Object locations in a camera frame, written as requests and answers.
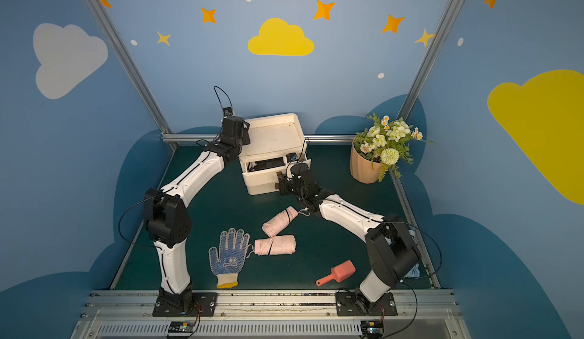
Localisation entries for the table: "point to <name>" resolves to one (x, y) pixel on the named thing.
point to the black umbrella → (268, 163)
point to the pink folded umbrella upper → (277, 222)
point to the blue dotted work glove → (228, 264)
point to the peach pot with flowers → (381, 144)
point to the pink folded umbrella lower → (276, 245)
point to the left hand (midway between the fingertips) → (239, 129)
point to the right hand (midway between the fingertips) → (284, 173)
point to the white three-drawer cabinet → (277, 143)
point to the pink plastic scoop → (338, 273)
